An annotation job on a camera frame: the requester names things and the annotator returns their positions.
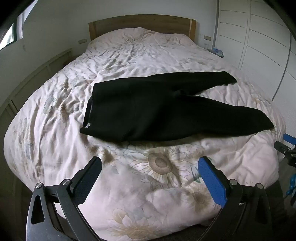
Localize low beige wall cabinet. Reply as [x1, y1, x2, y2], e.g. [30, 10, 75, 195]
[0, 48, 73, 130]

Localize wooden headboard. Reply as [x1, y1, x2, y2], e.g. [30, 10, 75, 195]
[88, 14, 196, 42]

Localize floral white duvet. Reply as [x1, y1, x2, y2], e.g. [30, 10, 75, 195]
[5, 27, 287, 241]

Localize white wardrobe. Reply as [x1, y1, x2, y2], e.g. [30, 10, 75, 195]
[215, 0, 296, 130]

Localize black pants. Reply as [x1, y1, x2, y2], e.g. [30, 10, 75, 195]
[80, 71, 275, 142]

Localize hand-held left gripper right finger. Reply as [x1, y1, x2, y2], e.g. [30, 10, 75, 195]
[198, 156, 272, 241]

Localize window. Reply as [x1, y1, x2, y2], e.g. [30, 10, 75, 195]
[0, 5, 30, 50]

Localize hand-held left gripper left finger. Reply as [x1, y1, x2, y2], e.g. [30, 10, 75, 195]
[26, 156, 102, 241]

